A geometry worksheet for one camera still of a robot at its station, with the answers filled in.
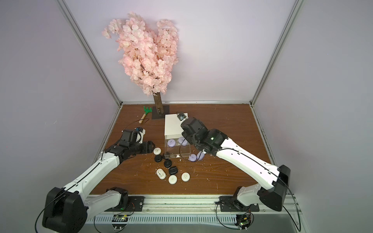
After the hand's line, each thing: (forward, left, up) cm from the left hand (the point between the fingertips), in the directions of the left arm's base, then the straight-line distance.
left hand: (151, 144), depth 85 cm
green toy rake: (+35, +13, -9) cm, 39 cm away
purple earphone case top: (0, -12, +2) cm, 12 cm away
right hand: (+2, -25, +19) cm, 31 cm away
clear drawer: (+1, -15, -10) cm, 18 cm away
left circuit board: (-35, +12, -12) cm, 39 cm away
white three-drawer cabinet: (+10, -12, +2) cm, 16 cm away
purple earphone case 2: (-4, -25, -8) cm, 27 cm away
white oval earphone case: (-14, -7, -8) cm, 18 cm away
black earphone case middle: (-8, -10, -9) cm, 15 cm away
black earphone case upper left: (-5, -3, -8) cm, 10 cm away
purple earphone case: (+2, -18, +2) cm, 18 cm away
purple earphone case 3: (-3, -30, -8) cm, 32 cm away
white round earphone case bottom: (-17, -14, -8) cm, 24 cm away
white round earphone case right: (-16, -21, -9) cm, 27 cm away
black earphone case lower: (-12, -13, -9) cm, 20 cm away
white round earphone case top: (0, -2, -8) cm, 8 cm away
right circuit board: (-35, -50, -11) cm, 62 cm away
